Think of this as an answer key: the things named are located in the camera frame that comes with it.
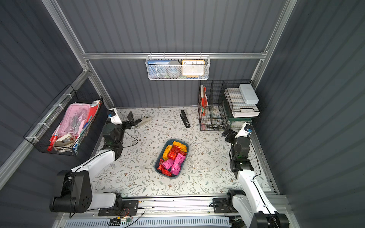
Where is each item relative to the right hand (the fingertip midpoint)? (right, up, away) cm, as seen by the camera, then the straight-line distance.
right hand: (239, 128), depth 78 cm
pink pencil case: (-87, +5, -6) cm, 87 cm away
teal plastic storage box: (-46, -19, +9) cm, 50 cm away
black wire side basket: (-93, +2, -13) cm, 94 cm away
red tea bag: (-37, -16, +9) cm, 41 cm away
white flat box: (+15, +23, +21) cm, 34 cm away
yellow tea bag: (-42, -16, +11) cm, 46 cm away
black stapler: (-30, +5, +31) cm, 43 cm away
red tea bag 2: (-42, -23, 0) cm, 48 cm away
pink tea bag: (-34, -20, +7) cm, 40 cm away
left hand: (-65, +8, +3) cm, 66 cm away
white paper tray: (+5, +15, +16) cm, 22 cm away
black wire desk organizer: (-5, +11, +41) cm, 43 cm away
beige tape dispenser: (-85, -5, -14) cm, 86 cm away
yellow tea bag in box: (-31, -13, +13) cm, 37 cm away
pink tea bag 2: (-40, -21, +5) cm, 46 cm away
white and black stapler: (-64, +2, +27) cm, 70 cm away
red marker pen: (-92, -5, -13) cm, 93 cm away
